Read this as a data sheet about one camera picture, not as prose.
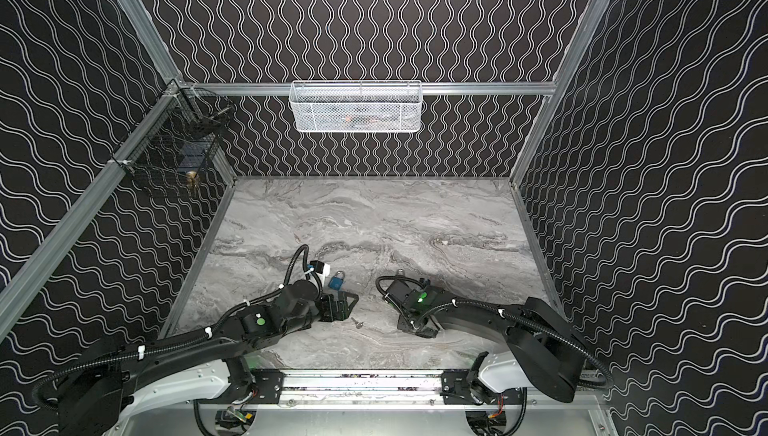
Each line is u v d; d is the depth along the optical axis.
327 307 0.70
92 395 0.41
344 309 0.70
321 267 0.74
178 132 0.97
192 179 0.83
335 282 0.92
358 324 0.85
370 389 0.76
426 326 0.60
